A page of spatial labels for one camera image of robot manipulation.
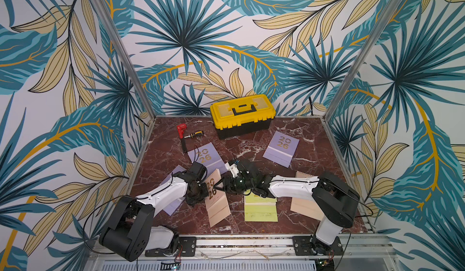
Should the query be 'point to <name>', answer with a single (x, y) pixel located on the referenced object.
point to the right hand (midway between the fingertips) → (215, 188)
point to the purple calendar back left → (208, 155)
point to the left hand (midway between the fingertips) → (205, 200)
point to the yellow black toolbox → (235, 117)
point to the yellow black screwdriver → (197, 134)
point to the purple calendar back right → (281, 149)
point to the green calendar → (258, 208)
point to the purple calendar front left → (172, 207)
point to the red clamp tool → (181, 129)
